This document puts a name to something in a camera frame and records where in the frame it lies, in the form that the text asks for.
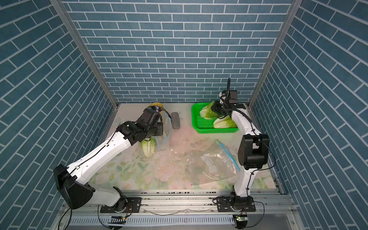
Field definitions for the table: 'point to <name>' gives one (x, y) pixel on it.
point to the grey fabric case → (175, 120)
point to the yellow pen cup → (156, 104)
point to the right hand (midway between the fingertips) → (212, 107)
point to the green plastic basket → (202, 125)
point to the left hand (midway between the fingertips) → (165, 128)
